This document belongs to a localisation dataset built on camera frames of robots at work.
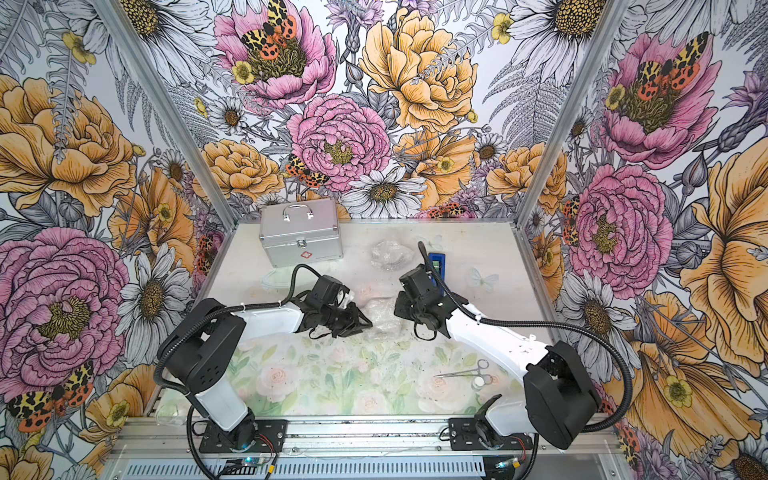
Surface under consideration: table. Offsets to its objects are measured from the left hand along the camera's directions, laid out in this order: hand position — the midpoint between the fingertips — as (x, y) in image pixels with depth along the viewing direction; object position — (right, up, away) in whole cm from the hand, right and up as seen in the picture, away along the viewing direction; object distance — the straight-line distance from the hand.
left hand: (368, 332), depth 89 cm
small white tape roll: (+30, -11, -9) cm, 33 cm away
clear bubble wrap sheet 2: (+5, +3, -1) cm, 6 cm away
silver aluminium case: (-23, +30, +11) cm, 39 cm away
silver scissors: (+30, -10, -3) cm, 32 cm away
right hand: (+9, +7, -4) cm, 12 cm away
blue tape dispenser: (+23, +20, +18) cm, 35 cm away
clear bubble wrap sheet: (+6, +22, +14) cm, 27 cm away
